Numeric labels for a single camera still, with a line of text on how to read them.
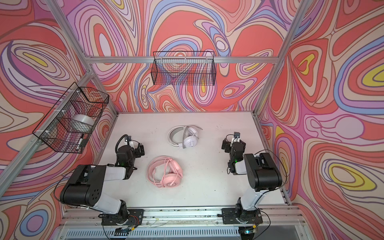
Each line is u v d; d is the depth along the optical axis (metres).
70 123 0.69
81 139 0.73
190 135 0.99
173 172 0.80
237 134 0.82
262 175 0.47
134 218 0.72
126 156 0.71
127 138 0.77
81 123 0.71
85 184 0.46
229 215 0.73
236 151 0.73
